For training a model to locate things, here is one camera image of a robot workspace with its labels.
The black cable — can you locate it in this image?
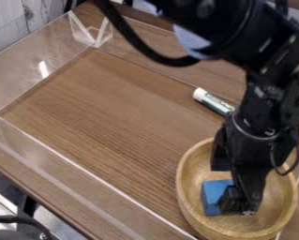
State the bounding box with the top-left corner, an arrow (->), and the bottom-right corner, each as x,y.
95,0 -> 207,68

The black metal stand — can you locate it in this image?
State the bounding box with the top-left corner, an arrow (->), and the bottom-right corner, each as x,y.
0,173 -> 59,240

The blue foam block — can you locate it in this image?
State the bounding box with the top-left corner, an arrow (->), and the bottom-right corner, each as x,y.
201,179 -> 233,217

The clear acrylic tray wall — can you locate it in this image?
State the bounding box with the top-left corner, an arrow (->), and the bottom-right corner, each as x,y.
0,10 -> 299,240

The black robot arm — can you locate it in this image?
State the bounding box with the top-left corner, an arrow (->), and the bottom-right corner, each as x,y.
147,0 -> 299,215

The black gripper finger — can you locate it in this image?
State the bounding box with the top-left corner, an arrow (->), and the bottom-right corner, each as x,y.
242,181 -> 266,216
218,186 -> 241,214

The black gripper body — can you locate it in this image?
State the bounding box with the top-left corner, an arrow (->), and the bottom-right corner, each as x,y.
210,115 -> 298,188

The green whiteboard marker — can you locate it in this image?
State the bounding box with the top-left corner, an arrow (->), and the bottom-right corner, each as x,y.
193,88 -> 235,115

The brown wooden bowl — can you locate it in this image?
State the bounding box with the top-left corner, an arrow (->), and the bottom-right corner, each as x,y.
175,139 -> 298,240

